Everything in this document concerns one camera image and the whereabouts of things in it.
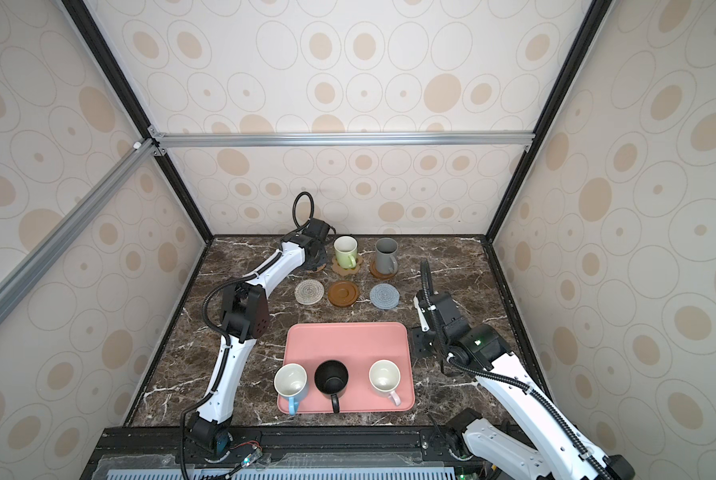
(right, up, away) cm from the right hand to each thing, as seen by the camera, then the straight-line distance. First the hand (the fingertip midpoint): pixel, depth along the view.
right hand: (418, 335), depth 75 cm
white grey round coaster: (-33, +8, +28) cm, 44 cm away
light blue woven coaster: (-7, +7, +28) cm, 29 cm away
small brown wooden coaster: (-21, +8, +29) cm, 37 cm away
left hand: (-28, +22, +29) cm, 46 cm away
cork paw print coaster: (-20, +15, +34) cm, 43 cm away
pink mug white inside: (-8, -14, +8) cm, 18 cm away
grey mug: (-6, +20, +27) cm, 34 cm away
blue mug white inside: (-34, -13, +5) cm, 37 cm away
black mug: (-23, -14, +8) cm, 28 cm away
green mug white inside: (-20, +22, +28) cm, 41 cm away
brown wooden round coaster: (-10, +15, +34) cm, 38 cm away
